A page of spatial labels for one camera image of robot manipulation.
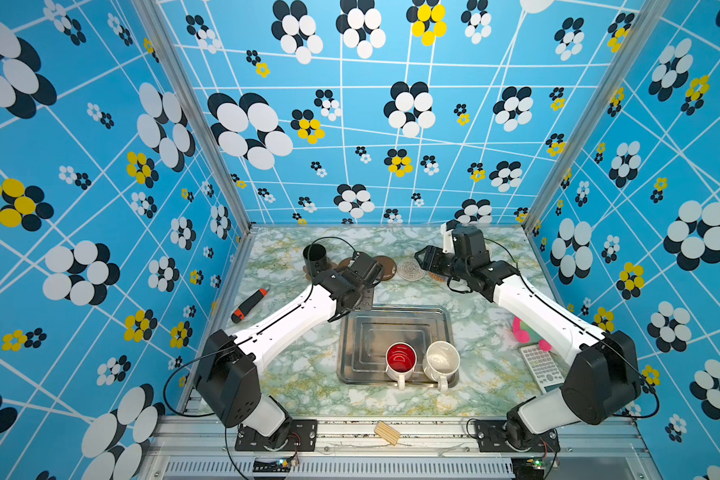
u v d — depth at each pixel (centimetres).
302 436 74
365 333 111
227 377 41
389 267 106
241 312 95
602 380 42
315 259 99
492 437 73
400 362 85
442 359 85
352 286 57
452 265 69
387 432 74
